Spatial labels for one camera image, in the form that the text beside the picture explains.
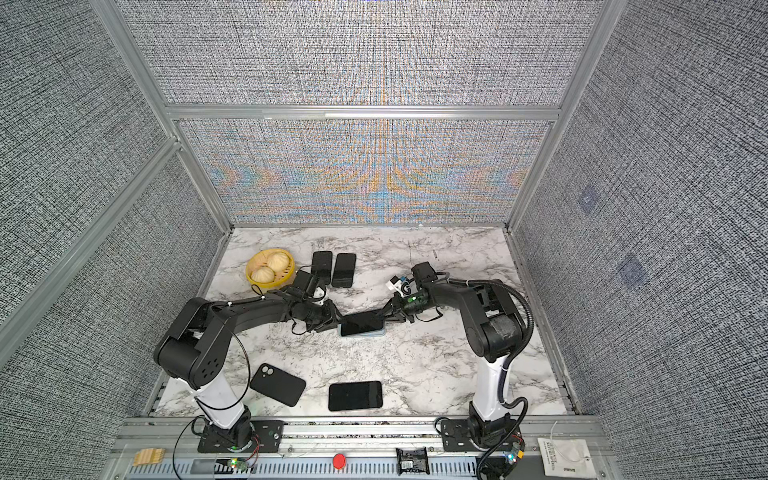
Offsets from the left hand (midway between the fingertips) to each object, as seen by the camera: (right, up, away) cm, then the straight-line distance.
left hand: (343, 322), depth 92 cm
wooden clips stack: (-42, -25, -23) cm, 54 cm away
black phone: (+5, -1, +5) cm, 7 cm away
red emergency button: (+2, -27, -23) cm, 35 cm away
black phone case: (-11, +17, +20) cm, 28 cm away
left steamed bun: (-27, +15, +6) cm, 31 cm away
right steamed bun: (-23, +18, +9) cm, 31 cm away
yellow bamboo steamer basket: (-32, +20, +14) cm, 40 cm away
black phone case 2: (-2, +14, +11) cm, 18 cm away
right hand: (+11, +2, -1) cm, 11 cm away
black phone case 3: (-17, -15, -10) cm, 24 cm away
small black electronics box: (+19, -27, -23) cm, 40 cm away
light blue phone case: (+12, -2, -3) cm, 12 cm away
